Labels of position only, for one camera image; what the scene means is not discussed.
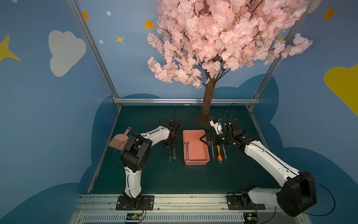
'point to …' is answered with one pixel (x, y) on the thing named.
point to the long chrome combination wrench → (226, 158)
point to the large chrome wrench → (187, 144)
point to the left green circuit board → (134, 216)
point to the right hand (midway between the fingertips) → (206, 137)
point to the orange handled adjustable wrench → (219, 157)
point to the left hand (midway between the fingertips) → (170, 143)
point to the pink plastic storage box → (196, 152)
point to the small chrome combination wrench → (213, 157)
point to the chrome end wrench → (174, 157)
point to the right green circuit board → (251, 218)
